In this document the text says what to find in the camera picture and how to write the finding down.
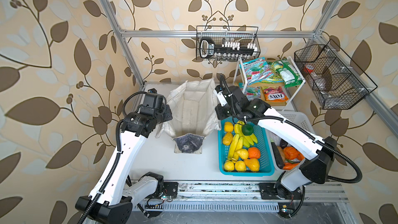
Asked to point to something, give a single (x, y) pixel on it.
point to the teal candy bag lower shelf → (251, 93)
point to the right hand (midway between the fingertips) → (216, 109)
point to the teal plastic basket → (244, 149)
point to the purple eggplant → (277, 154)
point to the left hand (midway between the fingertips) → (167, 110)
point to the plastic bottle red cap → (309, 68)
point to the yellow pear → (253, 163)
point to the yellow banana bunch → (239, 139)
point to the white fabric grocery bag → (193, 106)
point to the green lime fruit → (247, 129)
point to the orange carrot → (287, 166)
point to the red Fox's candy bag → (274, 94)
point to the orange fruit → (253, 152)
